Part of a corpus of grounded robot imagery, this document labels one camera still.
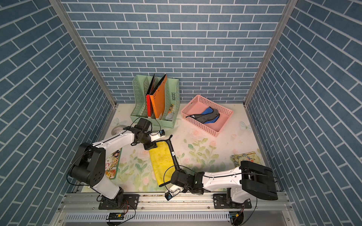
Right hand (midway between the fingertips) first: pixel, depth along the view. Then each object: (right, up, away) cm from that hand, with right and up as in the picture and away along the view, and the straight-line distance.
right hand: (176, 175), depth 80 cm
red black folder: (-18, +44, +6) cm, 48 cm away
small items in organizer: (-8, +40, +35) cm, 54 cm away
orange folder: (-12, +46, +6) cm, 48 cm away
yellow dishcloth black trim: (-9, +5, +7) cm, 12 cm away
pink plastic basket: (+17, +45, +39) cm, 62 cm away
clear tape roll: (-46, +24, +21) cm, 56 cm away
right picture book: (+48, +8, +11) cm, 50 cm away
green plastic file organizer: (-30, +59, +28) cm, 72 cm away
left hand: (-14, +17, +12) cm, 25 cm away
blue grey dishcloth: (+24, +34, +25) cm, 49 cm away
